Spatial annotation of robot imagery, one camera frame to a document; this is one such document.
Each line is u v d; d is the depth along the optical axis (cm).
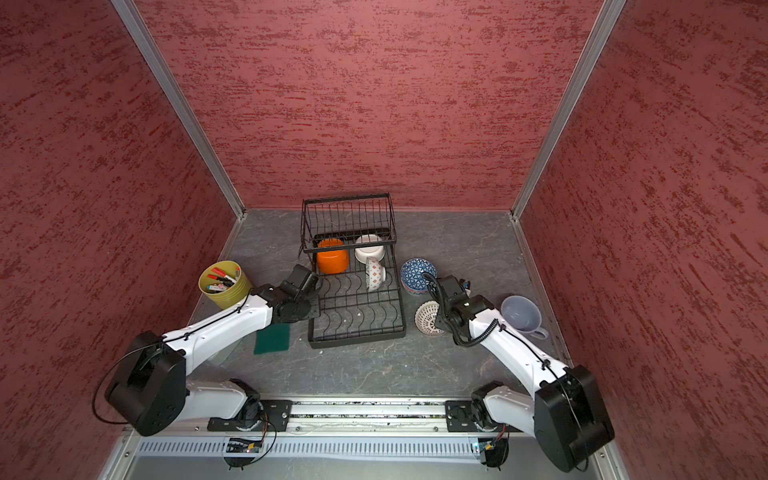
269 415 74
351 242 107
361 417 76
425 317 90
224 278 88
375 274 90
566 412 40
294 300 64
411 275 97
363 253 99
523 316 85
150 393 41
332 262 100
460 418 74
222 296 81
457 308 63
